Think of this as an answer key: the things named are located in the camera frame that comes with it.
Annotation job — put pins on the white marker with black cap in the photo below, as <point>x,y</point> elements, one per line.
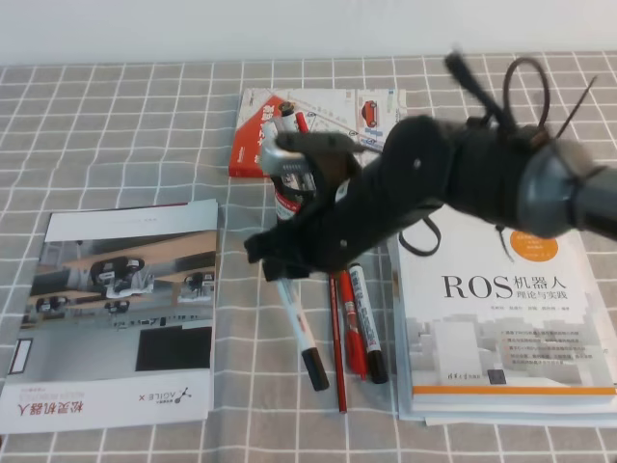
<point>308,349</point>

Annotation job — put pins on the white ROS textbook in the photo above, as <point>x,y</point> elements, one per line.
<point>501,308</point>

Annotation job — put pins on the red capped marker in holder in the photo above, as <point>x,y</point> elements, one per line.
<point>301,122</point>

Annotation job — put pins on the red marker pen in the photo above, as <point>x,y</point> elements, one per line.
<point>355,353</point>

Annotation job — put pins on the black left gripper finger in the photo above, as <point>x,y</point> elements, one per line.
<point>275,270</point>

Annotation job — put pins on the red pencil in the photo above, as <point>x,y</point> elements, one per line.
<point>339,370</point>

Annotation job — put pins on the red and white map book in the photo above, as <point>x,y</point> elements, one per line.
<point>366,116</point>

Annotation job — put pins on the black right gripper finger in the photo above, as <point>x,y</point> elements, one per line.
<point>275,244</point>

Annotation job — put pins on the white marker black end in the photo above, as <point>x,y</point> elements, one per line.
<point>286,122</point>

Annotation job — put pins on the white marker with red label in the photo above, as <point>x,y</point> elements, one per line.
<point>373,350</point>

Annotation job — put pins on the white Agilex brochure booklet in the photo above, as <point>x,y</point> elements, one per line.
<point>118,328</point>

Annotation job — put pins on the black mesh pen holder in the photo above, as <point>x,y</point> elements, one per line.
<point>294,187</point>

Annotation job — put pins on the bottom white book in stack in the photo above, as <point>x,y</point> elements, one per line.
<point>559,421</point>

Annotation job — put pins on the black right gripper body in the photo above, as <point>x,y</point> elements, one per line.
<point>405,183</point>

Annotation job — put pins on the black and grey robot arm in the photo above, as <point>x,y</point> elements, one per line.
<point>523,180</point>

